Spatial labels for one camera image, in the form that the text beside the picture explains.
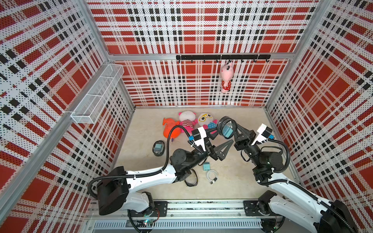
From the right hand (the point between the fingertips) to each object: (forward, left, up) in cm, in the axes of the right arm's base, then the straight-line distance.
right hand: (233, 124), depth 60 cm
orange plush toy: (+27, +36, -35) cm, 57 cm away
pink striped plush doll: (+29, +23, -33) cm, 49 cm away
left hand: (-6, +3, +2) cm, 7 cm away
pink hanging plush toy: (+44, -4, -4) cm, 44 cm away
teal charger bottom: (-4, +10, -37) cm, 38 cm away
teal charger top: (+9, +42, -38) cm, 57 cm away
